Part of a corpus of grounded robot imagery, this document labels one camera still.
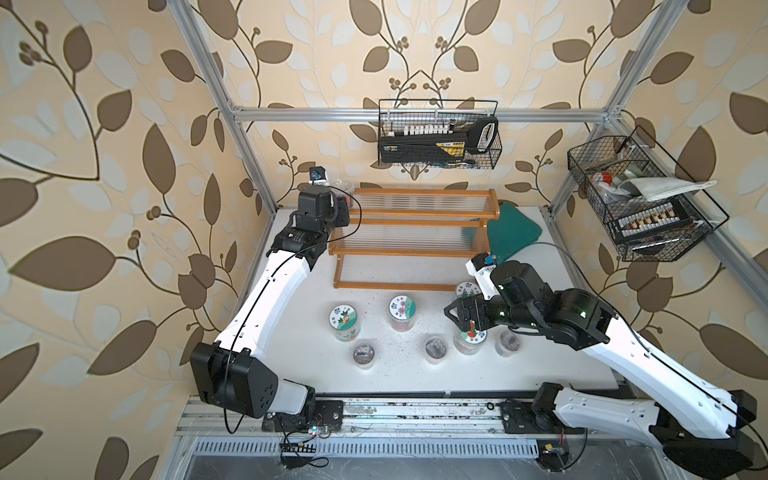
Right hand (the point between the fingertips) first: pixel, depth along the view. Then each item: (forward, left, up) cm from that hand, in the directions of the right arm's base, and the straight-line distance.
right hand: (458, 307), depth 67 cm
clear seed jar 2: (+31, +27, +10) cm, 42 cm away
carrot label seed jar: (+5, +29, -17) cm, 34 cm away
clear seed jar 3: (-3, +4, -20) cm, 20 cm away
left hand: (+27, +28, +10) cm, 40 cm away
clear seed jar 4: (-2, -16, -20) cm, 25 cm away
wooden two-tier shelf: (+39, +7, -23) cm, 46 cm away
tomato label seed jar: (-2, -5, -17) cm, 18 cm away
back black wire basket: (+47, -16, +6) cm, 50 cm away
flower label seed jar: (+7, +13, -17) cm, 22 cm away
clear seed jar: (-3, +24, -20) cm, 31 cm away
